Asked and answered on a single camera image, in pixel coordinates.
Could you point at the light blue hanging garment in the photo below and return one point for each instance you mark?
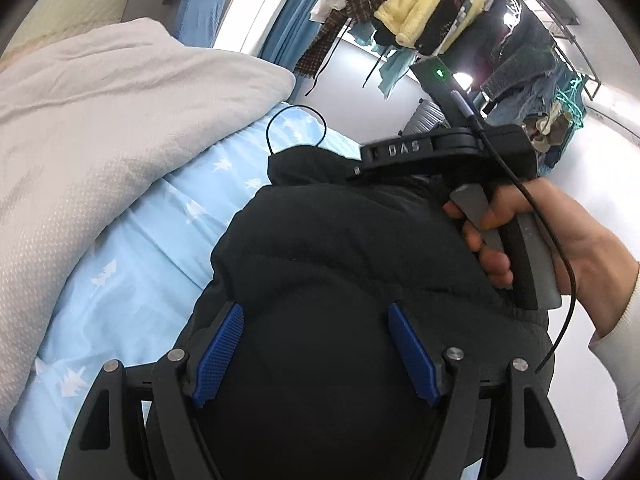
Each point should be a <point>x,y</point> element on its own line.
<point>395,72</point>

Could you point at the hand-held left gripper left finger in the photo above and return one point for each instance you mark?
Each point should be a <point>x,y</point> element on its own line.
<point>220,355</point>

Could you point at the teal clip hanger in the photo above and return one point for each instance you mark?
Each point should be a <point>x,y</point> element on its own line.
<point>570,97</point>

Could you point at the person's right forearm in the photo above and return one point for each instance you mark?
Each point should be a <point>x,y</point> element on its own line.
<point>625,360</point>

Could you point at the white hoodie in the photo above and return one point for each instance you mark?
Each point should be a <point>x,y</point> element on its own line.
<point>327,5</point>

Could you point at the person's right hand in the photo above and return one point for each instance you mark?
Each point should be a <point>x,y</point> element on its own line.
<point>595,255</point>

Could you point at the blue curtain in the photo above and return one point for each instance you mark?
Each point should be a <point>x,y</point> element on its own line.
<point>295,15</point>

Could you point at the black puffer jacket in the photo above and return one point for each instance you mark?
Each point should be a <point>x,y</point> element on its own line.
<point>325,240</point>

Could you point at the blue cushion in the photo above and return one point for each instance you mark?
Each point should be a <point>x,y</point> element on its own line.
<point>200,12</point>

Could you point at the metal clothes rail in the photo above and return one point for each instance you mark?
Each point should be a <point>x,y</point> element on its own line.
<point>560,5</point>

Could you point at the blue denim hanging garment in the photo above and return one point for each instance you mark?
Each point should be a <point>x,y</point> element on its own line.
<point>525,70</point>

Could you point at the beige duvet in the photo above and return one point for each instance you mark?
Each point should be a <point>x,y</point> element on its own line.
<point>100,135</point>

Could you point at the black hanging coat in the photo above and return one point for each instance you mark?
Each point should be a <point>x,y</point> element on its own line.
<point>500,60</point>

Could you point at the grey suitcase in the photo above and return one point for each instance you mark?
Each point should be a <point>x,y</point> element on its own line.
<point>425,117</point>

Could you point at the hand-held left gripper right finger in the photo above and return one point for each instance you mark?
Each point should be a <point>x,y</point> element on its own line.
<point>414,355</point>

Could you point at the yellow fleece jacket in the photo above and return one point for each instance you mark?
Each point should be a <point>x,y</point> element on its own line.
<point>410,5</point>

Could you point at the light blue star bed sheet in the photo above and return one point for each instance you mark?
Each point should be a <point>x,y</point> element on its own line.
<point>150,240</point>

